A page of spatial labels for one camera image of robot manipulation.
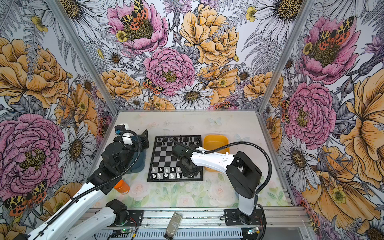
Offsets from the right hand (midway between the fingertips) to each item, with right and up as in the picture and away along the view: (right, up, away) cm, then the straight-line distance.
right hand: (192, 177), depth 83 cm
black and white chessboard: (-16, +4, +6) cm, 18 cm away
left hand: (-26, +24, -10) cm, 36 cm away
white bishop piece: (-15, 0, +2) cm, 15 cm away
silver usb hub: (-8, -17, -14) cm, 24 cm away
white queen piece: (-8, 0, +2) cm, 8 cm away
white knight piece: (-18, 0, +2) cm, 18 cm away
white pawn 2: (-18, +3, +4) cm, 19 cm away
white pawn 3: (-15, +3, +4) cm, 16 cm away
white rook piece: (-21, 0, +2) cm, 22 cm away
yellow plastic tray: (+13, +18, +18) cm, 28 cm away
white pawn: (-22, +3, +5) cm, 23 cm away
